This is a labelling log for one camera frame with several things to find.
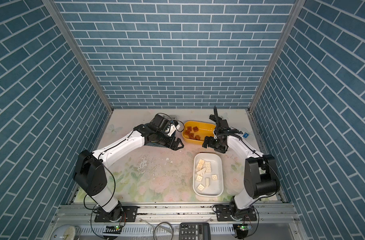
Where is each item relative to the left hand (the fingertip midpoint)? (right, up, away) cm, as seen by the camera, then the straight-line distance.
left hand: (178, 143), depth 83 cm
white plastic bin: (+17, -19, +3) cm, 26 cm away
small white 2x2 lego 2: (+12, -20, +2) cm, 23 cm away
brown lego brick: (+11, +7, +23) cm, 27 cm away
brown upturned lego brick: (+6, +7, +26) cm, 27 cm away
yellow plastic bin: (+10, +5, +24) cm, 27 cm away
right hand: (+18, -2, +7) cm, 19 cm away
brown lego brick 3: (+12, +1, +19) cm, 22 cm away
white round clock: (-47, -35, -20) cm, 62 cm away
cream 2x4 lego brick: (+13, -14, +7) cm, 20 cm away
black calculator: (+9, -38, -16) cm, 42 cm away
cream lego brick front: (+13, -24, -1) cm, 28 cm away
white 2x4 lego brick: (+18, -15, +5) cm, 24 cm away
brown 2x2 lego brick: (+8, +3, +21) cm, 22 cm away
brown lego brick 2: (+5, +5, +21) cm, 22 cm away
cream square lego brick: (+16, -21, 0) cm, 27 cm away
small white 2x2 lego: (+21, -20, +2) cm, 29 cm away
